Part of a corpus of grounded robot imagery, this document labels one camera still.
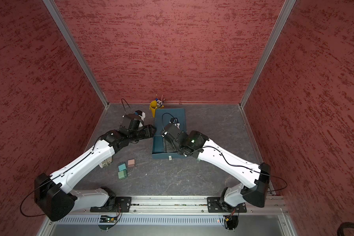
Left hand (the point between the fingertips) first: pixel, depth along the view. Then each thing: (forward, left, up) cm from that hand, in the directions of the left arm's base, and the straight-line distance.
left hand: (152, 132), depth 79 cm
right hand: (-9, -12, +3) cm, 15 cm away
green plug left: (-17, +17, -18) cm, 30 cm away
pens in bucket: (+26, -1, -3) cm, 26 cm away
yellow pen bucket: (+29, +5, -9) cm, 30 cm away
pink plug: (-10, +14, -19) cm, 26 cm away
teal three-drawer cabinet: (-5, -5, -9) cm, 11 cm away
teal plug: (-13, +19, -19) cm, 29 cm away
